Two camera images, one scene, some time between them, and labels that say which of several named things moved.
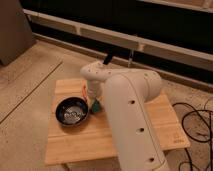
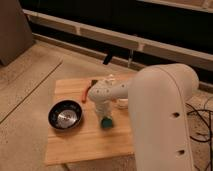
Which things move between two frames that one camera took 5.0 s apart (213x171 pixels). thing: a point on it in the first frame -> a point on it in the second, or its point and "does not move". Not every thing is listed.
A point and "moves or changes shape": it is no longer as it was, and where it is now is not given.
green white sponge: (96, 106) moves or changes shape
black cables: (198, 141) does not move
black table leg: (107, 58) does not move
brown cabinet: (16, 34) does not move
